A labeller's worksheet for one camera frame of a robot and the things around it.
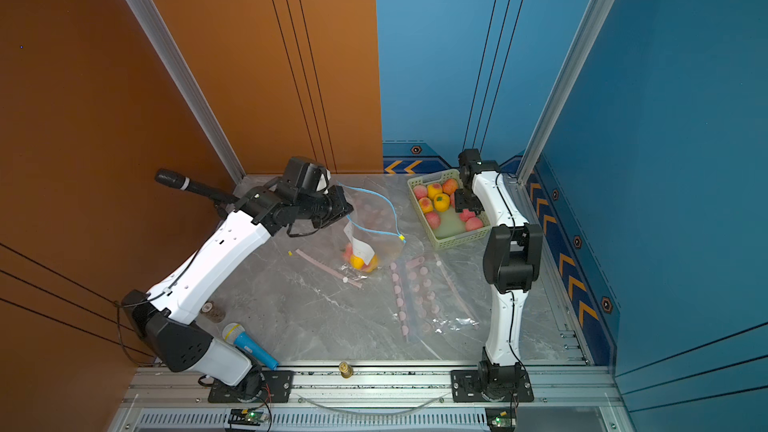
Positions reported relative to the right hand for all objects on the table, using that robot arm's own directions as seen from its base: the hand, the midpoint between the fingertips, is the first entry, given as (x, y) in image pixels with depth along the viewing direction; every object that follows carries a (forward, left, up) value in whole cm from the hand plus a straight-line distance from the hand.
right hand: (474, 207), depth 96 cm
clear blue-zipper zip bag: (-18, +32, +7) cm, 37 cm away
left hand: (-14, +35, +18) cm, 41 cm away
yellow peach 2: (-19, +32, -3) cm, 38 cm away
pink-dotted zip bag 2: (-28, +16, -11) cm, 34 cm away
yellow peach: (-20, +37, 0) cm, 42 cm away
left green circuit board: (-55, +61, -12) cm, 83 cm away
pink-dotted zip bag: (+5, +34, -8) cm, 35 cm away
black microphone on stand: (-3, +78, +7) cm, 79 cm away
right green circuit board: (-54, 0, -14) cm, 56 cm away
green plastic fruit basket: (+11, +12, -6) cm, 17 cm away
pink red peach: (-15, +40, -3) cm, 43 cm away
